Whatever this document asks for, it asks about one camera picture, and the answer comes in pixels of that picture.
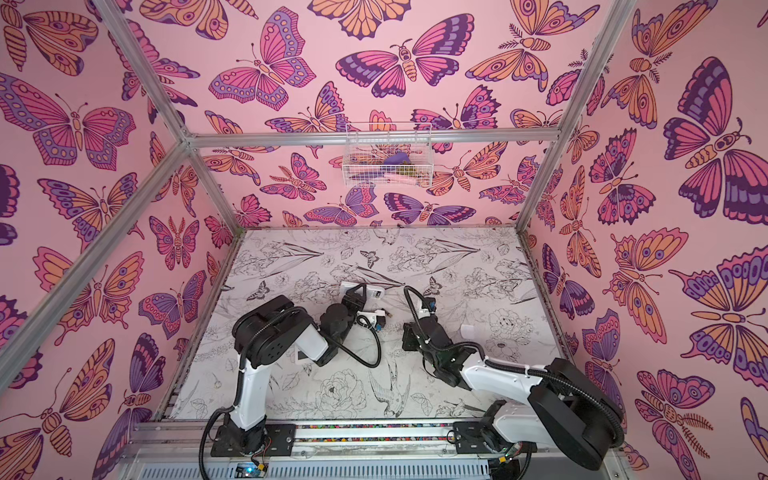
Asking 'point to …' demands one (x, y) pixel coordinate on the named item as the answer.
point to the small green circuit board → (250, 470)
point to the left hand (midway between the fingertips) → (359, 281)
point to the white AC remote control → (373, 292)
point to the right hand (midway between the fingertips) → (404, 322)
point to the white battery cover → (467, 331)
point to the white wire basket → (388, 155)
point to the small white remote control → (297, 360)
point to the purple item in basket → (397, 159)
